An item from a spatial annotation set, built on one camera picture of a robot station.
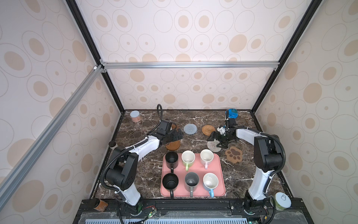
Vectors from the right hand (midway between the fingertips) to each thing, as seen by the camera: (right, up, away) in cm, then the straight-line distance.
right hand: (217, 142), depth 97 cm
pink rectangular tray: (-3, -14, -9) cm, 17 cm away
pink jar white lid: (-61, +19, +12) cm, 65 cm away
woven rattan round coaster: (-6, +8, +9) cm, 13 cm away
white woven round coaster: (-4, -3, 0) cm, 5 cm away
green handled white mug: (-21, -9, -9) cm, 24 cm away
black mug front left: (-32, -21, -16) cm, 41 cm away
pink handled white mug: (-9, -8, -9) cm, 15 cm away
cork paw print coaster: (+10, -8, -4) cm, 13 cm away
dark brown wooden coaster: (-32, +10, +12) cm, 35 cm away
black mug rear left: (-31, -9, -9) cm, 34 cm away
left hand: (-24, +6, -7) cm, 26 cm away
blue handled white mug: (-8, -21, -17) cm, 28 cm away
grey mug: (-19, -21, -16) cm, 33 cm away
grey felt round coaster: (-18, +9, +11) cm, 23 cm away
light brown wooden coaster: (-31, -3, 0) cm, 31 cm away
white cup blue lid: (+14, +21, +8) cm, 26 cm away
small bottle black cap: (-69, 0, -10) cm, 70 cm away
